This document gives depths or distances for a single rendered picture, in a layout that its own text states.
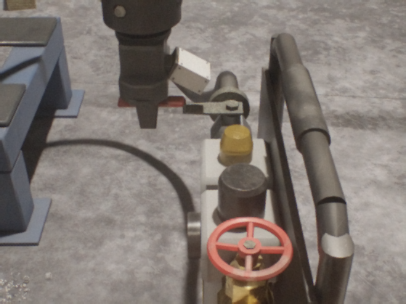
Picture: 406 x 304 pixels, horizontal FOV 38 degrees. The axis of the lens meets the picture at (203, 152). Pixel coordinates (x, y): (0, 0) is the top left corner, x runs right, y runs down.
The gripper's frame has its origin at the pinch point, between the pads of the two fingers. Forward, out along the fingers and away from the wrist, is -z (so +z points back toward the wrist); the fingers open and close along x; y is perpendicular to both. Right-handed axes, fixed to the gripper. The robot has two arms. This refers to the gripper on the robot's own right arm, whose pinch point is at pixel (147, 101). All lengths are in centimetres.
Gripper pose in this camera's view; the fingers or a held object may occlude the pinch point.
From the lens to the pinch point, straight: 72.8
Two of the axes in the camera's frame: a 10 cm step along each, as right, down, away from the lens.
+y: -10.0, 0.1, -0.1
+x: -0.1, -5.9, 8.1
